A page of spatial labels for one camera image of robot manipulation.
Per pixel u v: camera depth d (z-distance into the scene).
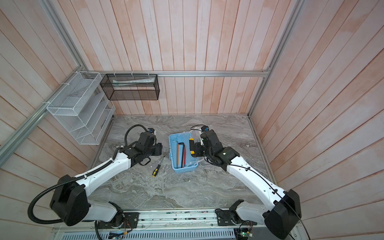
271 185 0.43
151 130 0.76
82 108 0.73
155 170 0.88
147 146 0.65
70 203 0.41
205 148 0.59
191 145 0.93
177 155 0.98
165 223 0.73
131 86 1.04
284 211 0.38
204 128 0.68
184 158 0.95
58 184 0.43
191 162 0.85
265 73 0.95
